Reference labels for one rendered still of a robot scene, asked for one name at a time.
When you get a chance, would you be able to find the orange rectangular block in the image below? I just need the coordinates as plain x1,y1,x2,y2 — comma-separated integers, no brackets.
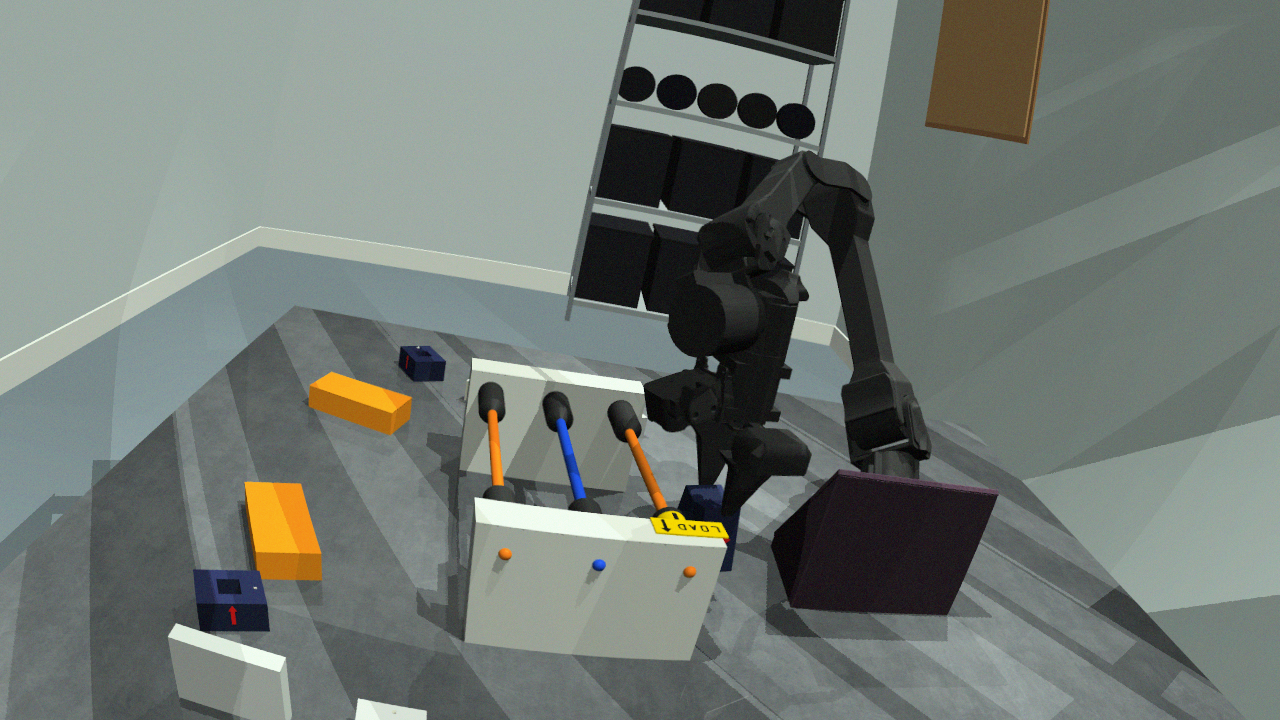
308,372,412,436
244,482,323,582

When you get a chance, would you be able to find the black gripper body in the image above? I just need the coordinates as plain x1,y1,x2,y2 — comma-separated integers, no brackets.
713,350,812,477

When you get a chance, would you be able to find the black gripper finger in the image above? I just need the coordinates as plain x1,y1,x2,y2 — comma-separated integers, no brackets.
692,420,737,486
719,450,769,518

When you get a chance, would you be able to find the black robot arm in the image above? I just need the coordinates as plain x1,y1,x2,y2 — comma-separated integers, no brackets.
643,150,932,480

